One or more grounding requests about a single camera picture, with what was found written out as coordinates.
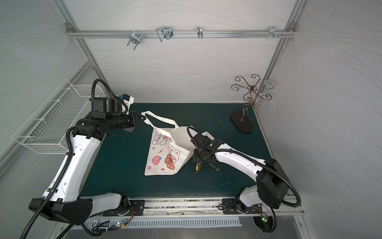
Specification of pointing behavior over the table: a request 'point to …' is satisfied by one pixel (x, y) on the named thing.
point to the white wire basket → (66, 107)
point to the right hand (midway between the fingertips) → (197, 158)
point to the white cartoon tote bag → (170, 148)
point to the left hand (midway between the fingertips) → (145, 117)
